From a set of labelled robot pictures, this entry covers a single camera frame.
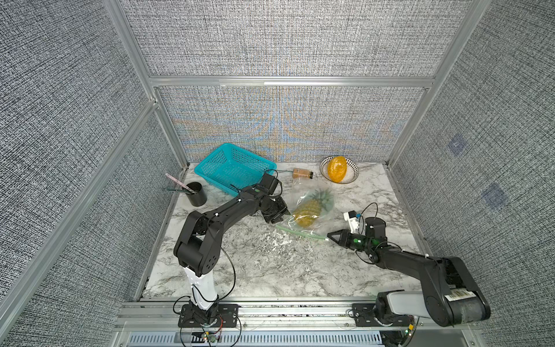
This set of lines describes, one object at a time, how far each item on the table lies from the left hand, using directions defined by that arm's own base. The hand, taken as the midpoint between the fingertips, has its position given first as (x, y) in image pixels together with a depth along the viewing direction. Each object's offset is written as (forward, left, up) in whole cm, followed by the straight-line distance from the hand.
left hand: (293, 213), depth 87 cm
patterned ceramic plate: (+28, -34, -9) cm, 45 cm away
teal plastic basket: (+36, +30, -11) cm, 48 cm away
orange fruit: (+28, -25, -5) cm, 38 cm away
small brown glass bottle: (+28, -7, -7) cm, 29 cm away
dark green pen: (+13, +49, +1) cm, 51 cm away
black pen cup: (+15, +43, -8) cm, 46 cm away
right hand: (-6, -13, -4) cm, 15 cm away
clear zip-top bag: (+19, -7, -11) cm, 23 cm away
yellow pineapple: (+1, -6, -2) cm, 6 cm away
